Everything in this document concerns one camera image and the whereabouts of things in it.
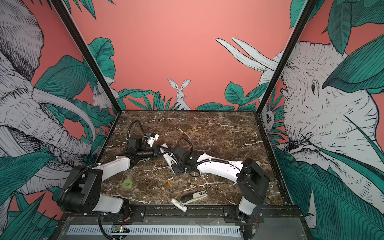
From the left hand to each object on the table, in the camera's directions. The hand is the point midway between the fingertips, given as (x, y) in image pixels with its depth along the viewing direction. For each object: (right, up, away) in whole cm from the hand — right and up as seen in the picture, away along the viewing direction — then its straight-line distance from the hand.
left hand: (169, 149), depth 83 cm
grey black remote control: (+12, -23, -8) cm, 28 cm away
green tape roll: (-24, -20, +1) cm, 31 cm away
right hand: (+3, -9, -2) cm, 10 cm away
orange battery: (0, -19, +1) cm, 20 cm away
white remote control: (-3, 0, -1) cm, 3 cm away
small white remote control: (+7, -28, -7) cm, 29 cm away
